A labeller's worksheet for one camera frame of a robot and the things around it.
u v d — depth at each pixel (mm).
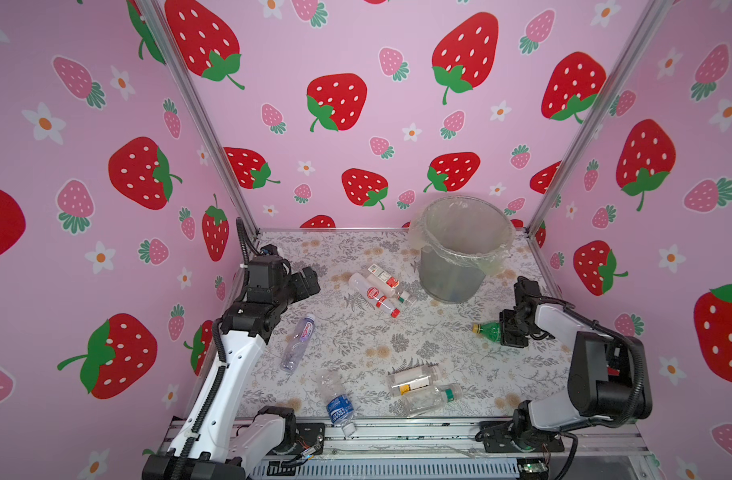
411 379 803
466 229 970
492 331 900
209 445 382
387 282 980
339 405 745
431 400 803
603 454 721
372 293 963
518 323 752
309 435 747
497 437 733
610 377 441
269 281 544
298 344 881
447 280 900
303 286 664
